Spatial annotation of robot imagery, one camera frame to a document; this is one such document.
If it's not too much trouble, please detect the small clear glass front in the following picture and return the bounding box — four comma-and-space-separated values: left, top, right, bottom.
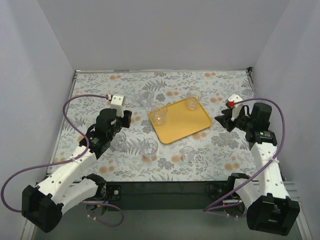
181, 146, 196, 162

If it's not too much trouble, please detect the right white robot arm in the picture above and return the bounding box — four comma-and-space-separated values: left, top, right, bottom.
215, 100, 300, 236

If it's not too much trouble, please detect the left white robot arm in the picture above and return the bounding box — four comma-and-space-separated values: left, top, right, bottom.
21, 108, 132, 233

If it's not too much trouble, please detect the yellow plastic tray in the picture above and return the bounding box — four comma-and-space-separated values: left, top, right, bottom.
148, 98, 213, 144

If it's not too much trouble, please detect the floral patterned table mat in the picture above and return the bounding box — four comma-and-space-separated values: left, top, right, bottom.
52, 70, 256, 182

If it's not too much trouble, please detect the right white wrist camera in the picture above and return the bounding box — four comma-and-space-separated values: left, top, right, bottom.
226, 94, 244, 122

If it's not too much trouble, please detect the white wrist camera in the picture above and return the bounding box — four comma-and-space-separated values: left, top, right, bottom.
226, 94, 244, 122
110, 94, 126, 118

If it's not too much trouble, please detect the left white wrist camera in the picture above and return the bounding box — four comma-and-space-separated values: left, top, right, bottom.
110, 94, 126, 118

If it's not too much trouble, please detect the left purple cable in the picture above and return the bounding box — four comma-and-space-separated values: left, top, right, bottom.
1, 94, 125, 228

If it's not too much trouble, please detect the purple cable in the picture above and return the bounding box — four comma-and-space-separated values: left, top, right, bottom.
203, 97, 286, 213
1, 94, 125, 228

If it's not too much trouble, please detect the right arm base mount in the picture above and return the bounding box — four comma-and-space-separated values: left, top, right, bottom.
204, 182, 241, 202

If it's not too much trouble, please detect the aluminium frame rail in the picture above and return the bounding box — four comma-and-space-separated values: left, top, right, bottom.
31, 181, 301, 203

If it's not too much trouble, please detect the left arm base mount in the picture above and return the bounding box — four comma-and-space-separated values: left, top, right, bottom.
93, 184, 122, 202

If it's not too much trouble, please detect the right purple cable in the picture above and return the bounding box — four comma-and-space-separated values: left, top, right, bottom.
203, 97, 286, 213

